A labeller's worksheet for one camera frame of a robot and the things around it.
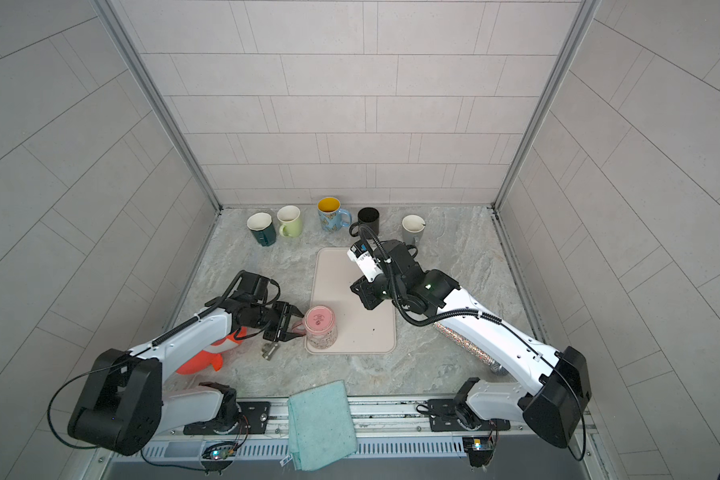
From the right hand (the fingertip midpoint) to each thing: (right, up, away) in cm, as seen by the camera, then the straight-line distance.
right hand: (352, 289), depth 71 cm
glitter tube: (+30, -17, +8) cm, 36 cm away
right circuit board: (+30, -36, -3) cm, 47 cm away
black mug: (+3, +19, +31) cm, 36 cm away
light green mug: (-23, +18, +29) cm, 41 cm away
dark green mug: (-33, +16, +28) cm, 46 cm away
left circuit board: (-28, -34, -7) cm, 45 cm away
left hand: (-11, -9, +10) cm, 18 cm away
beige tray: (+1, -15, +15) cm, 22 cm away
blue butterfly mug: (-9, +19, +31) cm, 37 cm away
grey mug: (+19, +16, +31) cm, 39 cm away
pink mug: (-8, -10, +4) cm, 14 cm away
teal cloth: (-7, -32, -2) cm, 33 cm away
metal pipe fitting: (-23, -18, +9) cm, 31 cm away
